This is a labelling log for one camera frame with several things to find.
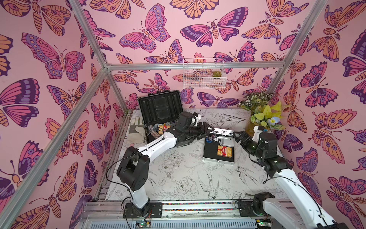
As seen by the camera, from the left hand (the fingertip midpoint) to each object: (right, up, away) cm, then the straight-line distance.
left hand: (214, 131), depth 79 cm
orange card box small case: (+9, -13, +13) cm, 21 cm away
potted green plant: (+32, +12, +7) cm, 35 cm away
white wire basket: (-3, +38, +17) cm, 42 cm away
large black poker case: (-37, +15, +31) cm, 50 cm away
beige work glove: (-52, -1, +28) cm, 59 cm away
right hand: (+13, -2, -1) cm, 13 cm away
